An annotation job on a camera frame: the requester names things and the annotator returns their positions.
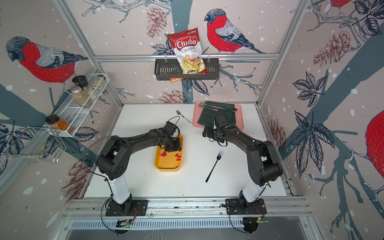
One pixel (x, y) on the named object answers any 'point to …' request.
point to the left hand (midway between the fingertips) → (184, 146)
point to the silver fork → (178, 112)
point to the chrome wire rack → (46, 143)
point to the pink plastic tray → (199, 106)
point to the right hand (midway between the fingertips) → (207, 133)
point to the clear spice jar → (97, 87)
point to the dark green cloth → (207, 115)
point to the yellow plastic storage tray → (169, 161)
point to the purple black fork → (218, 157)
